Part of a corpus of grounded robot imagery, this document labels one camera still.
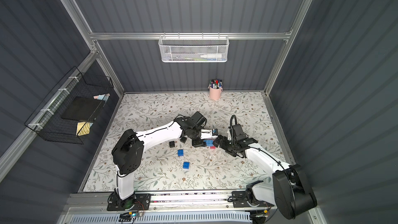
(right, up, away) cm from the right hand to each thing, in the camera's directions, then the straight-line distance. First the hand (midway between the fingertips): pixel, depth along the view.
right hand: (219, 146), depth 86 cm
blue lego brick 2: (-18, -10, -2) cm, 21 cm away
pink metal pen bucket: (0, +32, +26) cm, 41 cm away
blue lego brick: (-22, -4, +3) cm, 23 cm away
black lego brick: (-21, +2, +7) cm, 22 cm away
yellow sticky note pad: (-57, +14, -25) cm, 64 cm away
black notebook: (-67, +22, -12) cm, 71 cm away
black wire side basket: (-73, +17, -24) cm, 79 cm away
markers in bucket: (0, +39, +22) cm, 45 cm away
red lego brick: (-3, -1, +4) cm, 6 cm away
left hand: (-7, +3, 0) cm, 8 cm away
